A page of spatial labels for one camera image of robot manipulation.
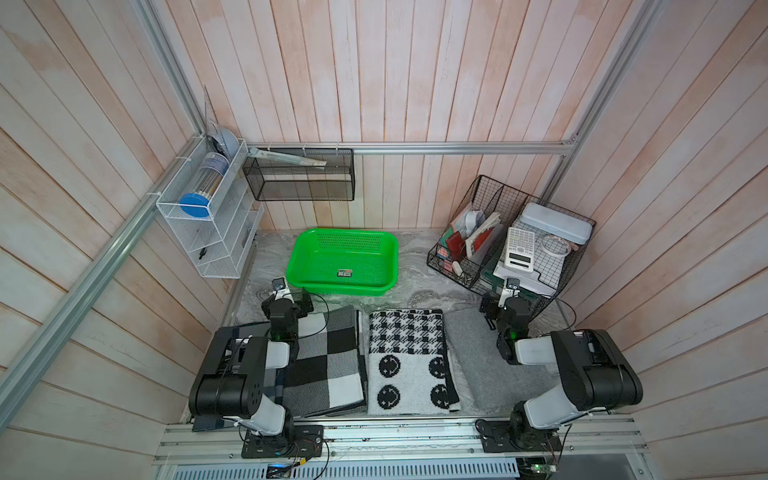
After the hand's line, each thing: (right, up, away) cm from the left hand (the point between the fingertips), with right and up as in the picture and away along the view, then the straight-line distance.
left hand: (291, 293), depth 94 cm
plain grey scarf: (+58, -23, -15) cm, 64 cm away
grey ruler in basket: (-2, +43, -1) cm, 43 cm away
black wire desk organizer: (+70, +19, +7) cm, 73 cm away
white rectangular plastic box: (+85, +22, 0) cm, 88 cm away
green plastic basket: (+15, +10, +18) cm, 25 cm away
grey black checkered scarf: (+13, -21, -11) cm, 27 cm away
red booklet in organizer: (+57, +15, +14) cm, 61 cm away
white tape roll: (+85, +15, -6) cm, 87 cm away
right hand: (+68, +1, +1) cm, 68 cm away
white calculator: (+70, +14, -8) cm, 72 cm away
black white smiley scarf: (+36, -20, -13) cm, 43 cm away
